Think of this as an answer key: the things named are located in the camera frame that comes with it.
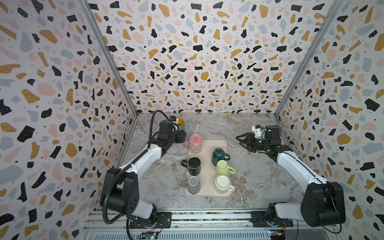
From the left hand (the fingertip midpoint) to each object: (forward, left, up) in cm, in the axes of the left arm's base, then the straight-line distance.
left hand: (182, 130), depth 87 cm
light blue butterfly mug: (+16, +4, -11) cm, 20 cm away
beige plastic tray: (-20, -15, -20) cm, 31 cm away
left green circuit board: (-48, +14, -18) cm, 53 cm away
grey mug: (-28, -6, -9) cm, 30 cm away
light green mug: (-20, -22, -8) cm, 31 cm away
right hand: (-7, -30, +2) cm, 31 cm away
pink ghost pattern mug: (-4, -7, -7) cm, 11 cm away
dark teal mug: (-12, -21, -7) cm, 25 cm away
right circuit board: (-49, -47, -19) cm, 70 cm away
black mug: (-17, -6, -9) cm, 20 cm away
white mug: (-27, -22, -11) cm, 36 cm away
